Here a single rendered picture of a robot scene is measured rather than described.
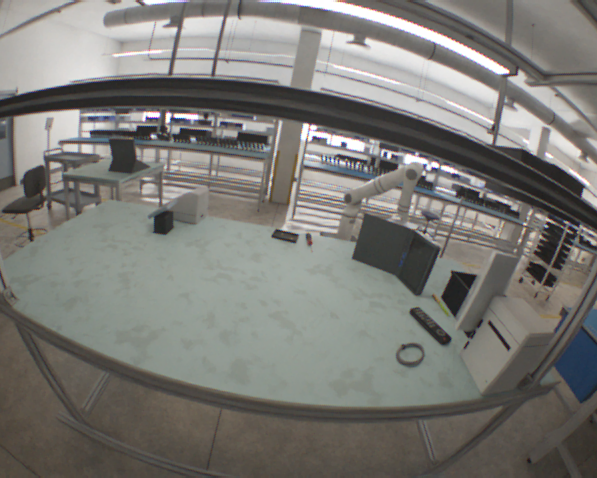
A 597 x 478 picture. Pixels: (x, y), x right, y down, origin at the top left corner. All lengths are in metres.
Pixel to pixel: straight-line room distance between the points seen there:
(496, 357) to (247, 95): 0.75
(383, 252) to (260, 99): 0.86
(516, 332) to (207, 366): 0.69
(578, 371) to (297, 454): 1.85
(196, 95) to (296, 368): 0.55
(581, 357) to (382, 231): 1.70
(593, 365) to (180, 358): 2.17
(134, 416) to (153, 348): 1.11
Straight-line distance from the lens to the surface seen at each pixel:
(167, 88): 0.39
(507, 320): 0.73
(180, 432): 1.62
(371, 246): 1.10
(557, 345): 0.88
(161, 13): 5.08
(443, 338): 0.85
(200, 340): 0.65
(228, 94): 0.37
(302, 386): 0.59
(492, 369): 0.76
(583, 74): 1.06
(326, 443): 1.66
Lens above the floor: 1.47
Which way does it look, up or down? 23 degrees down
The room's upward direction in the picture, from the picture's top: 12 degrees clockwise
